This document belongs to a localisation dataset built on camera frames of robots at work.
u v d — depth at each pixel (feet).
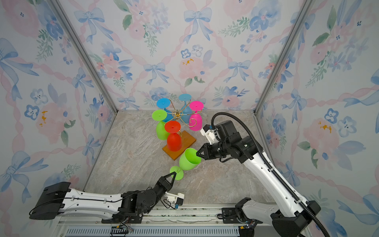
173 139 2.43
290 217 1.27
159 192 2.06
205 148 1.88
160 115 2.36
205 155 1.87
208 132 2.02
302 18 2.36
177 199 2.07
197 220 2.41
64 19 2.38
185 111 2.89
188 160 1.98
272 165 1.39
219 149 1.82
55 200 1.44
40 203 1.54
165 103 2.58
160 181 2.05
